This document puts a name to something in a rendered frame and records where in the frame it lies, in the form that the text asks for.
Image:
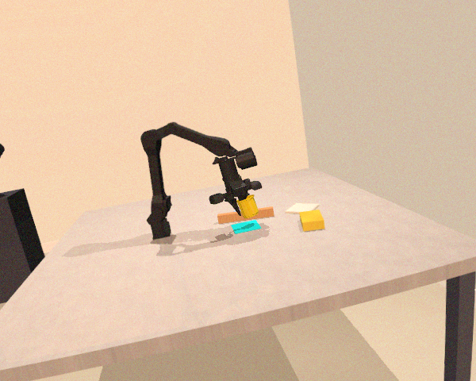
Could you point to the orange wooden plank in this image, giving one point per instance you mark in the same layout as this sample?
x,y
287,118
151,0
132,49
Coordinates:
x,y
234,216

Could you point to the yellow cup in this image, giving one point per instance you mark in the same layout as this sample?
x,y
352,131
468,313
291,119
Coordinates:
x,y
248,207

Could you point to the cream flat square tile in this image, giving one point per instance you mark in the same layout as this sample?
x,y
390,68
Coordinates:
x,y
301,207

